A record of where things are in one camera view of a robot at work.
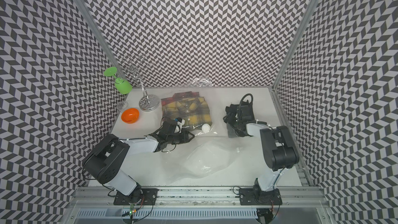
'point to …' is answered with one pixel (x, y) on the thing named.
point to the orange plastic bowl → (130, 115)
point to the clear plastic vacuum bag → (210, 154)
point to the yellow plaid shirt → (193, 111)
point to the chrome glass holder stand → (147, 102)
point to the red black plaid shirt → (178, 96)
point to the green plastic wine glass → (121, 85)
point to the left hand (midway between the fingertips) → (191, 137)
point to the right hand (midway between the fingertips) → (226, 122)
